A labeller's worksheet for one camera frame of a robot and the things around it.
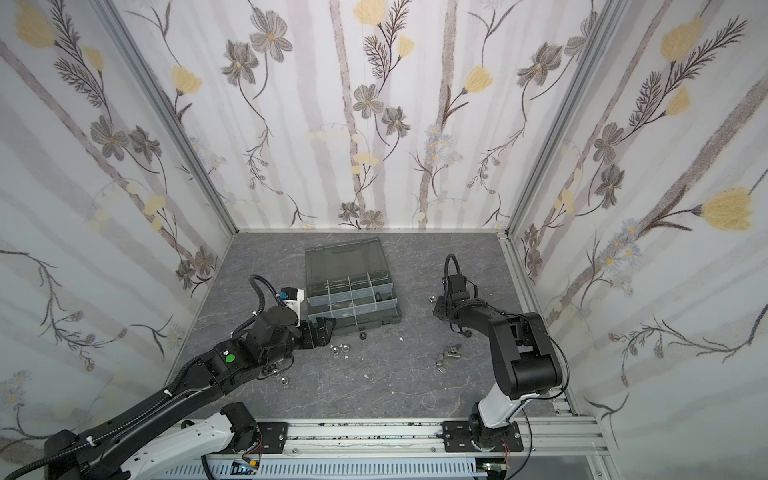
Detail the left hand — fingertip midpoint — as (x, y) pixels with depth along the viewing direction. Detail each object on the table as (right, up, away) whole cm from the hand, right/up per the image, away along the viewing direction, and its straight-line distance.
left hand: (321, 317), depth 75 cm
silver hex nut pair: (+1, -13, +13) cm, 18 cm away
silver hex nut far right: (+32, +1, +25) cm, 41 cm away
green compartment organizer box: (+4, +7, +24) cm, 25 cm away
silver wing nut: (+32, -16, +11) cm, 38 cm away
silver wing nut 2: (+37, -13, +13) cm, 41 cm away
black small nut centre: (+9, -9, +16) cm, 21 cm away
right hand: (+34, +1, +22) cm, 40 cm away
